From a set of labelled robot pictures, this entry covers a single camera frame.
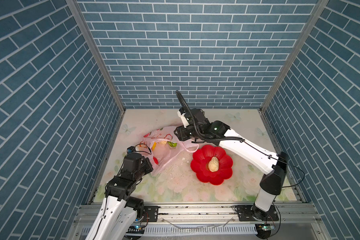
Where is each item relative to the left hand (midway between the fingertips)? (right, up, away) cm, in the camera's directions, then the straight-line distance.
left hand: (151, 161), depth 77 cm
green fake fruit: (+9, +6, +19) cm, 22 cm away
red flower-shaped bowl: (+26, -7, +15) cm, 31 cm away
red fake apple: (-1, -3, +13) cm, 14 cm away
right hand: (+12, +16, -3) cm, 21 cm away
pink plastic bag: (+1, +4, +21) cm, 22 cm away
